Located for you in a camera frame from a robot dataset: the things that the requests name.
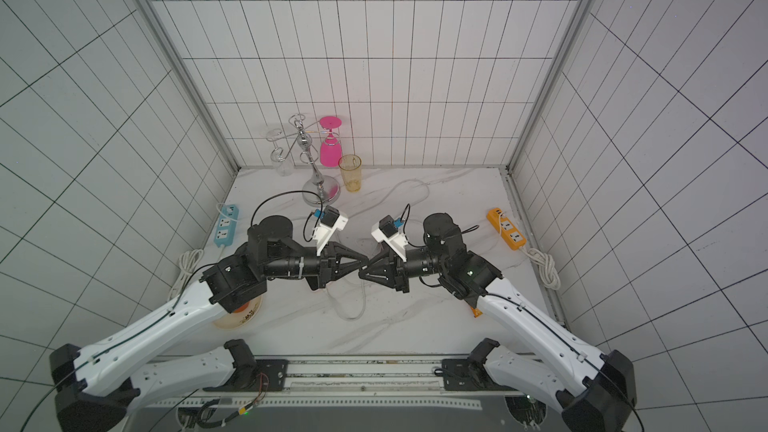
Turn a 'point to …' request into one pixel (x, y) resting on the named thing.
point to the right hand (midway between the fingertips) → (355, 279)
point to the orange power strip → (508, 231)
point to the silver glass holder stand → (322, 189)
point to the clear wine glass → (278, 156)
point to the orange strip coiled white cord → (546, 267)
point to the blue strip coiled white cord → (188, 261)
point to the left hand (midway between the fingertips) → (358, 267)
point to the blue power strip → (227, 225)
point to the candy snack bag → (476, 312)
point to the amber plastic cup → (350, 165)
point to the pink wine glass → (331, 154)
